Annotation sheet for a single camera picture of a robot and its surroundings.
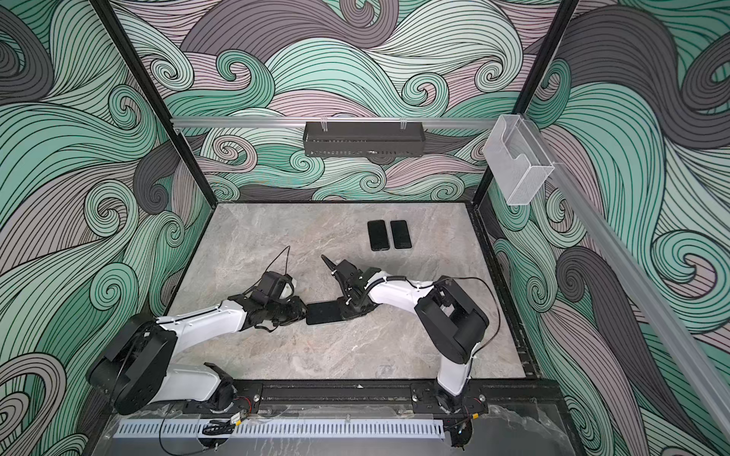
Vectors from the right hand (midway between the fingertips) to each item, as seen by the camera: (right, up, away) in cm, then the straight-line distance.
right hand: (347, 314), depth 88 cm
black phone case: (+11, +24, +20) cm, 33 cm away
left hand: (-12, +1, -1) cm, 12 cm away
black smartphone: (-8, 0, +2) cm, 8 cm away
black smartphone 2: (+21, +25, +26) cm, 41 cm away
